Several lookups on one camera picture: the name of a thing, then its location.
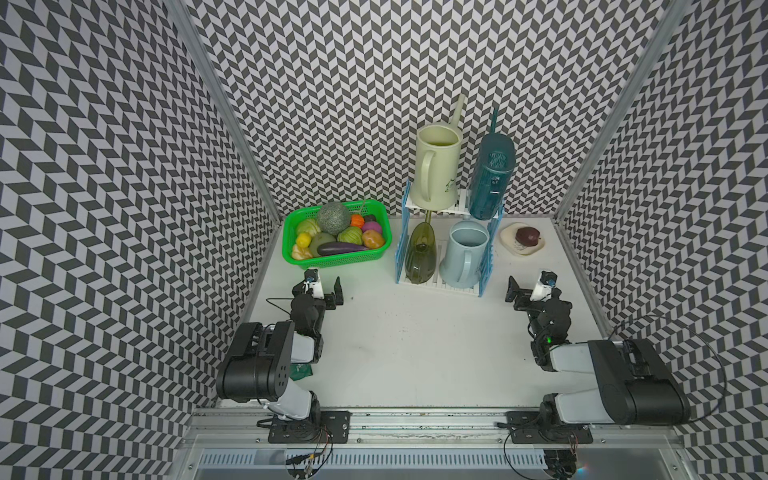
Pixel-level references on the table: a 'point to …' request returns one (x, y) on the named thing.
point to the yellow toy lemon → (303, 240)
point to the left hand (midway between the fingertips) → (324, 279)
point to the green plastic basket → (337, 233)
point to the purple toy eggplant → (333, 248)
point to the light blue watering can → (461, 264)
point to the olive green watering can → (421, 251)
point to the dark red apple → (528, 236)
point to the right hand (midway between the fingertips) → (525, 281)
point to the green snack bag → (300, 370)
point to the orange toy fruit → (372, 239)
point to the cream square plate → (508, 238)
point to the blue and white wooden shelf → (460, 208)
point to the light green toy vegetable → (309, 226)
